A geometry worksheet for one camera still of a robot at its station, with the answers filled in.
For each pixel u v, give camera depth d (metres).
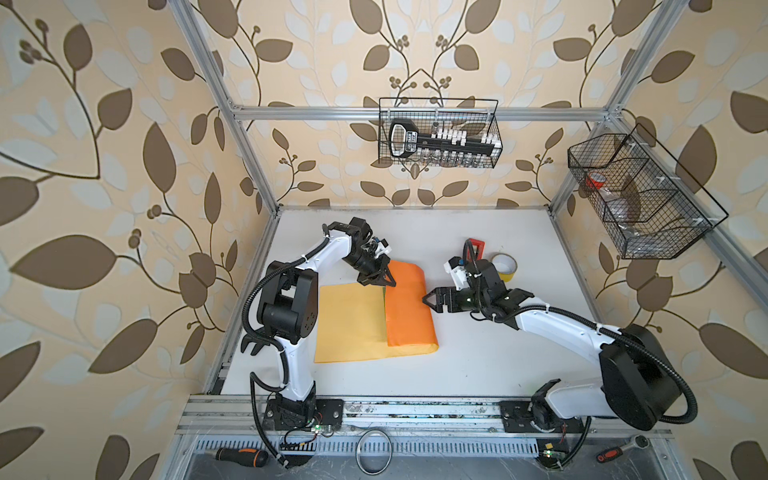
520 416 0.74
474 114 0.91
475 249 0.99
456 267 0.78
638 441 0.70
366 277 0.81
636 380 0.42
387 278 0.86
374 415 0.75
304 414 0.65
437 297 0.75
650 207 0.73
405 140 0.85
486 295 0.66
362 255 0.79
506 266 1.02
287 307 0.51
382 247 0.87
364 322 0.93
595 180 0.89
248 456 0.67
